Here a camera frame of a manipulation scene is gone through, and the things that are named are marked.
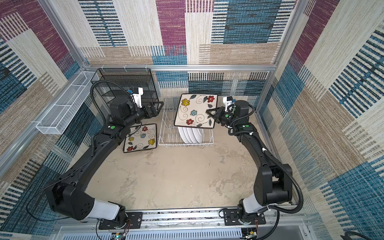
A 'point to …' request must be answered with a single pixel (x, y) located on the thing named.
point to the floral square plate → (140, 138)
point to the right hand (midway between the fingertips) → (206, 112)
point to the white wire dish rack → (169, 135)
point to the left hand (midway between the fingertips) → (159, 101)
